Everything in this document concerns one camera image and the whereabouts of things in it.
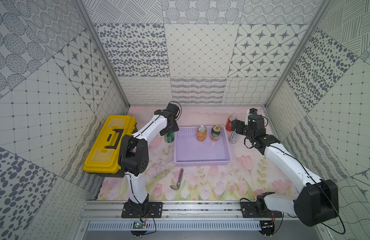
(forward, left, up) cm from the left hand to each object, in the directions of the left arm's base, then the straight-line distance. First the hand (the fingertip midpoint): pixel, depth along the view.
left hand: (170, 127), depth 94 cm
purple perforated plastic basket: (-11, -12, -12) cm, 20 cm away
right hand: (-3, -41, +8) cm, 42 cm away
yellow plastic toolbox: (-25, +30, +6) cm, 39 cm away
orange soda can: (-2, -20, -2) cm, 20 cm away
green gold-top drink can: (-2, -29, -1) cm, 29 cm away
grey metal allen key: (-33, -6, -11) cm, 35 cm away
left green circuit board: (-50, +11, -13) cm, 52 cm away
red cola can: (+9, -40, -6) cm, 41 cm away
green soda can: (-5, +1, -4) cm, 6 cm away
